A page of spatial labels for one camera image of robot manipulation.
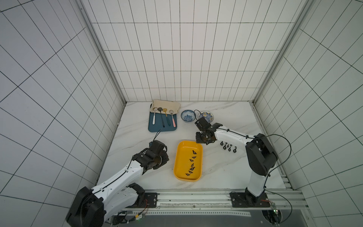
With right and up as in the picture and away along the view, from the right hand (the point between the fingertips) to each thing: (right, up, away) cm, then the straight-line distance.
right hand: (194, 140), depth 92 cm
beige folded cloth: (-27, +26, +26) cm, 45 cm away
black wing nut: (+14, +4, -32) cm, 35 cm away
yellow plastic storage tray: (-4, -12, -5) cm, 14 cm away
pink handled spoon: (-17, +19, +19) cm, 32 cm away
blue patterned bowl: (-3, +16, +18) cm, 24 cm away
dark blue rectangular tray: (-26, +11, +15) cm, 32 cm away
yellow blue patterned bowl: (+12, +17, +15) cm, 25 cm away
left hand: (-18, -11, -10) cm, 23 cm away
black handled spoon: (-27, +21, +22) cm, 40 cm away
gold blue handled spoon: (-22, +21, +22) cm, 37 cm away
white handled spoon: (-31, +21, +21) cm, 43 cm away
